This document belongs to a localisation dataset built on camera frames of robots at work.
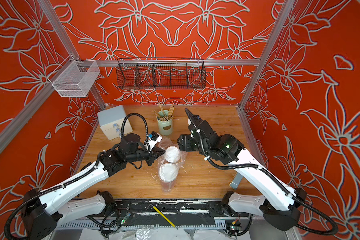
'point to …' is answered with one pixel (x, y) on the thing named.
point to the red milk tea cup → (168, 174)
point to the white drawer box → (111, 122)
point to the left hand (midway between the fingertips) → (164, 150)
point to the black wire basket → (145, 73)
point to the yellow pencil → (174, 226)
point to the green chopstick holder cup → (165, 123)
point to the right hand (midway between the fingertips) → (182, 138)
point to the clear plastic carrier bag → (165, 142)
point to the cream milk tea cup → (171, 154)
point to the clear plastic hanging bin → (74, 78)
